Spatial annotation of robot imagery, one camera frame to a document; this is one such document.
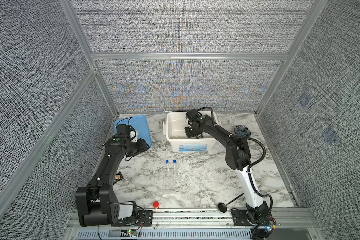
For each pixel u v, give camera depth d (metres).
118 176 0.85
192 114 0.81
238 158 0.60
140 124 1.12
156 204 0.77
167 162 0.77
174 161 0.76
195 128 0.76
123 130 0.65
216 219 0.75
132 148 0.70
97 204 0.41
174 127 1.04
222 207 0.77
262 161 0.56
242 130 1.06
